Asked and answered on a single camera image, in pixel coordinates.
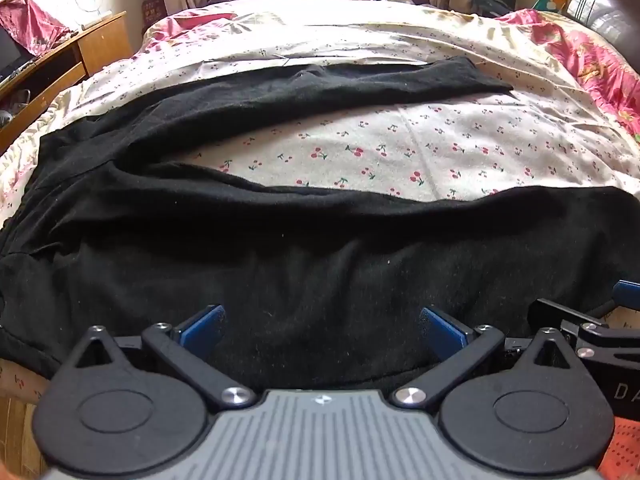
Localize orange mesh cloth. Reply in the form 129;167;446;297
597;414;640;480

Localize pink cloth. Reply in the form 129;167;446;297
0;0;71;56

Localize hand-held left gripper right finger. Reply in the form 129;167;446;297
391;306;584;410

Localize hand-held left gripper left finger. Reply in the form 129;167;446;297
62;304;257;412

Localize cherry print bed sheet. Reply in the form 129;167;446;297
30;7;640;206

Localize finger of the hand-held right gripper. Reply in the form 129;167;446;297
595;280;640;319
528;298;640;359

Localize wooden cabinet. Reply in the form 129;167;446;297
0;10;133;153

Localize dark brown headboard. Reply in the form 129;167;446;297
565;0;640;61

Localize black television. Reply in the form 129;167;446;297
0;27;32;79

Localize black pants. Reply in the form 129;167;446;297
0;56;640;393

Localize cream pink floral quilt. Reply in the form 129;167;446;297
0;0;640;226

